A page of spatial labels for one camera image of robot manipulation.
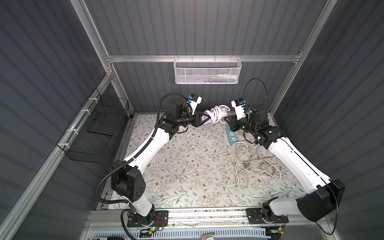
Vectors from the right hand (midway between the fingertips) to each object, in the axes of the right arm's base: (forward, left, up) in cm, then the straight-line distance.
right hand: (229, 116), depth 74 cm
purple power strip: (-2, +9, +2) cm, 10 cm away
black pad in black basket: (+1, +66, -5) cm, 66 cm away
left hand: (-2, +9, +1) cm, 9 cm away
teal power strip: (+11, -8, -31) cm, 34 cm away
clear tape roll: (-14, -27, -29) cm, 42 cm away
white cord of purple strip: (+1, +4, 0) cm, 4 cm away
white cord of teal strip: (-17, -19, -32) cm, 41 cm away
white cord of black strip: (-17, -19, -31) cm, 41 cm away
